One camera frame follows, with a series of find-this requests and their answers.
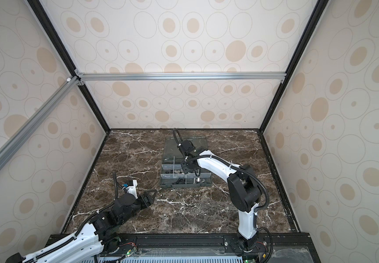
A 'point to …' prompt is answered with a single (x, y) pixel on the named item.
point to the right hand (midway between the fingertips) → (189, 166)
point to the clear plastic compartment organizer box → (173, 174)
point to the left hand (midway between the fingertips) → (157, 192)
